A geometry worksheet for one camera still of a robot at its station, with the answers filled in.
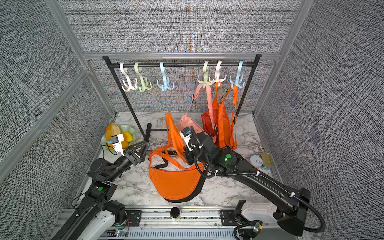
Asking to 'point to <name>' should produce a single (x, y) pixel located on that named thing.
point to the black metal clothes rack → (147, 137)
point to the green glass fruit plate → (124, 128)
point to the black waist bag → (202, 182)
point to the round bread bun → (112, 129)
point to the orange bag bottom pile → (179, 186)
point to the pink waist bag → (187, 122)
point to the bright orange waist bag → (227, 119)
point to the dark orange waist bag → (206, 119)
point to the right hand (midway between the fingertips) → (184, 143)
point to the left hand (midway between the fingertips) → (151, 143)
